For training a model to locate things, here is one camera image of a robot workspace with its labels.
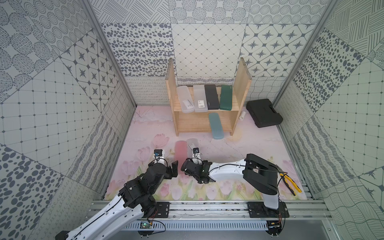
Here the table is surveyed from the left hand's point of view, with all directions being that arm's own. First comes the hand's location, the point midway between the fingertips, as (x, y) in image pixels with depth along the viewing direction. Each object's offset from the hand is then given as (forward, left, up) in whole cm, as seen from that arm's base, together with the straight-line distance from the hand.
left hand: (169, 160), depth 75 cm
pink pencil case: (+11, -3, -15) cm, 19 cm away
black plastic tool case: (+45, -63, -12) cm, 78 cm away
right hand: (+4, -12, -16) cm, 20 cm away
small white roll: (+40, -46, -11) cm, 61 cm away
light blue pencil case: (+30, -27, -9) cm, 41 cm away
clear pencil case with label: (+14, -8, -15) cm, 22 cm away
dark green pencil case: (+32, -30, +15) cm, 46 cm away
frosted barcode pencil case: (+31, -15, +14) cm, 37 cm away
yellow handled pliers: (-6, -67, -17) cm, 69 cm away
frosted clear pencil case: (+31, -7, +14) cm, 34 cm away
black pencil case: (+30, -22, +15) cm, 40 cm away
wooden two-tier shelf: (+33, -15, -10) cm, 38 cm away
